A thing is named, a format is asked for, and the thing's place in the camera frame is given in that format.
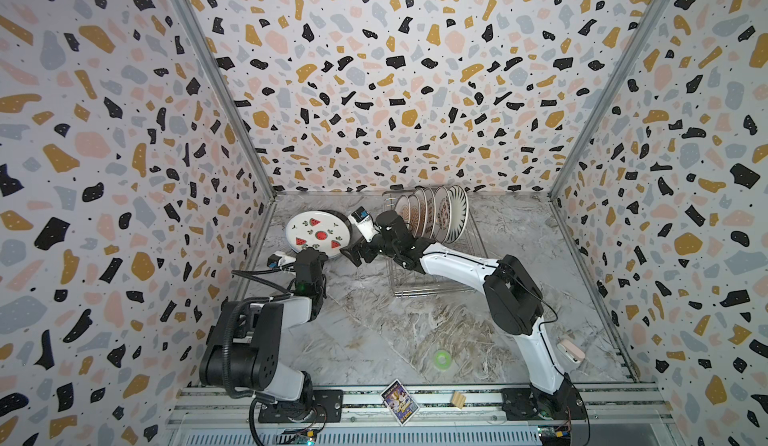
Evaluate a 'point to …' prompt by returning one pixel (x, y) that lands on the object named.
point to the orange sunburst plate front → (402, 208)
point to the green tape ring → (442, 360)
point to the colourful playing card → (400, 402)
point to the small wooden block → (458, 399)
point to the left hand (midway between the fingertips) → (314, 239)
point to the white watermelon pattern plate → (325, 229)
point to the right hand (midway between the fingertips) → (345, 235)
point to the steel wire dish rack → (405, 283)
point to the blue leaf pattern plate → (459, 213)
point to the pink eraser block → (572, 350)
